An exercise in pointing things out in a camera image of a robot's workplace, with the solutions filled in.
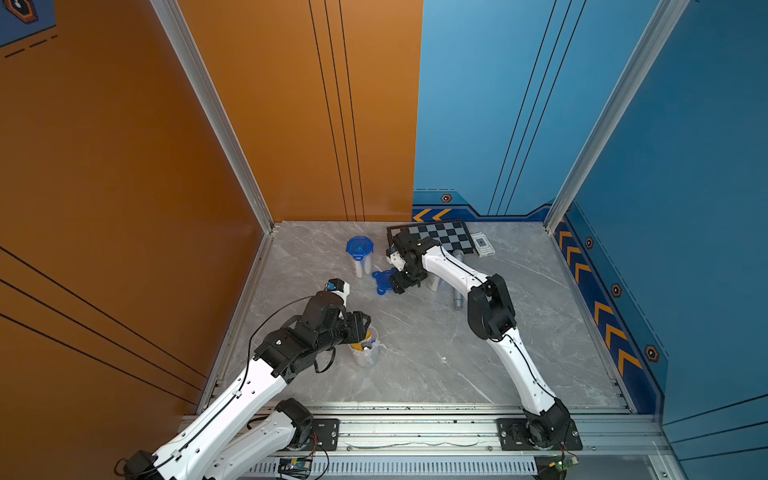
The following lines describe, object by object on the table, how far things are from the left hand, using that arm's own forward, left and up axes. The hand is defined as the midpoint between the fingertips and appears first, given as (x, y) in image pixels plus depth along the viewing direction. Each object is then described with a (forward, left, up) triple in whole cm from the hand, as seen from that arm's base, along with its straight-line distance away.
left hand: (366, 315), depth 75 cm
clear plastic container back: (+25, +4, -12) cm, 28 cm away
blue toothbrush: (-4, -2, -7) cm, 8 cm away
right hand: (+22, -10, -18) cm, 30 cm away
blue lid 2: (+22, -3, -17) cm, 28 cm away
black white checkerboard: (+42, -28, -15) cm, 53 cm away
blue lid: (+27, +5, -5) cm, 28 cm away
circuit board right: (-29, -45, -18) cm, 57 cm away
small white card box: (+39, -40, -17) cm, 58 cm away
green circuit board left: (-30, +16, -20) cm, 39 cm away
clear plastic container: (-6, 0, -9) cm, 11 cm away
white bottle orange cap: (-5, +2, -6) cm, 9 cm away
